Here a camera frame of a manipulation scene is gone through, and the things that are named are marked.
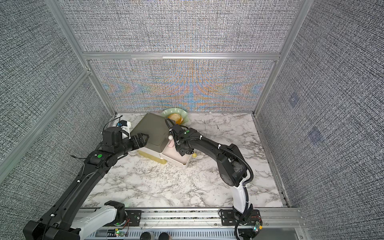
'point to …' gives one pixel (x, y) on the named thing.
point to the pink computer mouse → (171, 143)
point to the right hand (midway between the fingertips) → (186, 143)
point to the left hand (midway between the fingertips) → (146, 136)
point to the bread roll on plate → (176, 117)
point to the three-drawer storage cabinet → (157, 128)
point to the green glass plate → (166, 113)
